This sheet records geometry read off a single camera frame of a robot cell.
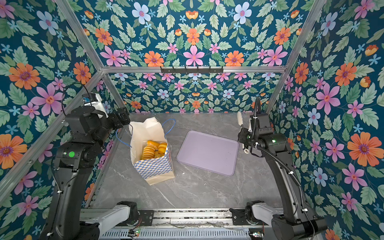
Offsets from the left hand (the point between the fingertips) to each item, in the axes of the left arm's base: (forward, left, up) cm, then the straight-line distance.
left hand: (115, 105), depth 58 cm
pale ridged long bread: (-1, -2, -37) cm, 37 cm away
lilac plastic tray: (+3, -44, -49) cm, 66 cm away
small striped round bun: (+4, -9, -41) cm, 42 cm away
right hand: (-5, -54, -18) cm, 57 cm away
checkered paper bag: (-14, -10, -31) cm, 35 cm away
